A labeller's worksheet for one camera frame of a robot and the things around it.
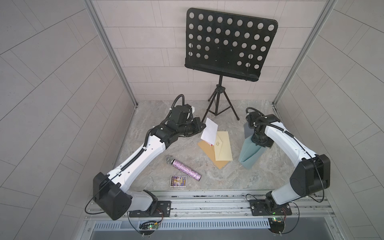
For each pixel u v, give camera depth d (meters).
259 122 0.59
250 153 0.77
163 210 0.71
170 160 0.83
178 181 0.79
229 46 0.67
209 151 0.91
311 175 0.42
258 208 0.71
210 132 0.72
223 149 0.91
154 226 0.65
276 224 0.68
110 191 0.37
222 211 0.71
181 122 0.56
